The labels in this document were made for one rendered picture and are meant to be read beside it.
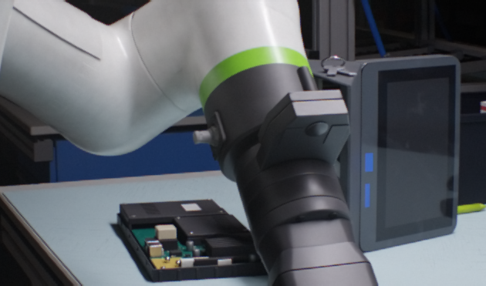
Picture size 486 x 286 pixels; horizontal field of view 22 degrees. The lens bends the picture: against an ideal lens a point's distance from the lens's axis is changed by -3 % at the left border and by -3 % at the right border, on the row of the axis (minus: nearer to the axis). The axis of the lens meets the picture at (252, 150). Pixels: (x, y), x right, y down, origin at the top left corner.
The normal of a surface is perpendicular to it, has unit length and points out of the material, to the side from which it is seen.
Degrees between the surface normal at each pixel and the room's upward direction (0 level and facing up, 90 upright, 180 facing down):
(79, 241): 0
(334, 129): 135
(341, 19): 90
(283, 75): 45
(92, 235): 0
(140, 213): 0
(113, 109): 116
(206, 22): 73
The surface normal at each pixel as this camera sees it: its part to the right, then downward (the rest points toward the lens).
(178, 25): -0.46, -0.06
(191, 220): 0.00, -0.98
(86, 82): 0.71, 0.41
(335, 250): 0.23, -0.63
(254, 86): -0.19, -0.49
